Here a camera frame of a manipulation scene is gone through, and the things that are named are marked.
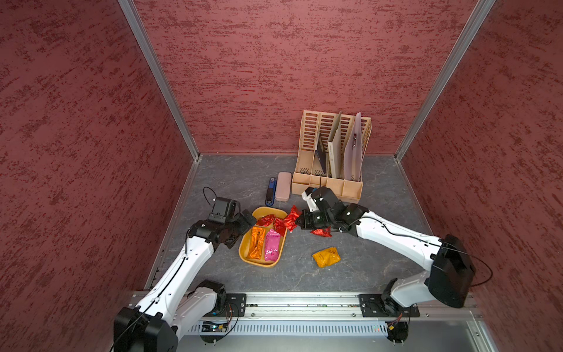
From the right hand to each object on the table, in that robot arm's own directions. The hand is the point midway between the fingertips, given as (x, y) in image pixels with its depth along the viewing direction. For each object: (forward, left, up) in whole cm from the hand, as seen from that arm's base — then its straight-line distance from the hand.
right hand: (295, 226), depth 79 cm
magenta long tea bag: (-4, +9, -9) cm, 13 cm away
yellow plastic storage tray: (+1, +22, -15) cm, 26 cm away
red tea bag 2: (+1, +2, +1) cm, 3 cm away
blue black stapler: (+23, +11, -10) cm, 27 cm away
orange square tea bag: (-7, -12, -12) cm, 18 cm away
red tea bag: (+8, +12, -10) cm, 18 cm away
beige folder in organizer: (+31, -17, +12) cm, 38 cm away
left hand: (0, +18, -2) cm, 18 cm away
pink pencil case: (+26, +5, -10) cm, 29 cm away
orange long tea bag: (-1, +16, -12) cm, 20 cm away
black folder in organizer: (+41, -14, -3) cm, 44 cm away
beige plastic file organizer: (+30, -8, -7) cm, 32 cm away
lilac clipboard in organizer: (+45, -33, -9) cm, 56 cm away
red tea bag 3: (+4, -13, -14) cm, 20 cm away
